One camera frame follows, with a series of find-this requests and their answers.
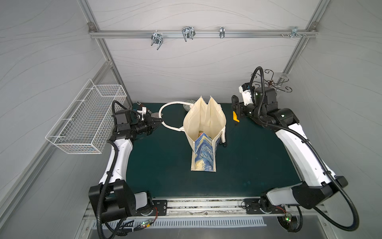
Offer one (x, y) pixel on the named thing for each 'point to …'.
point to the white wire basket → (84, 127)
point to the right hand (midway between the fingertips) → (235, 104)
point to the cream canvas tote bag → (205, 124)
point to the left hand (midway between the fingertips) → (163, 120)
